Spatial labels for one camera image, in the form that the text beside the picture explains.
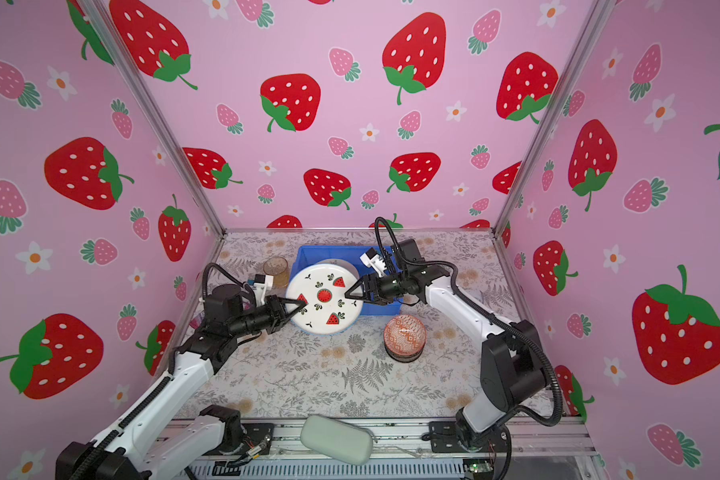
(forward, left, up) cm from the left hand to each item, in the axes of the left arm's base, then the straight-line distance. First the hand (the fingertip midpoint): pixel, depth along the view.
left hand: (305, 304), depth 74 cm
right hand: (+3, -12, -1) cm, 12 cm away
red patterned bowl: (-1, -26, -14) cm, 30 cm away
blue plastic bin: (+30, +9, -16) cm, 35 cm away
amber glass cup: (+25, +16, -17) cm, 34 cm away
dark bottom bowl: (-8, -26, -15) cm, 31 cm away
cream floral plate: (+29, -5, -19) cm, 35 cm away
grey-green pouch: (-27, -11, -19) cm, 35 cm away
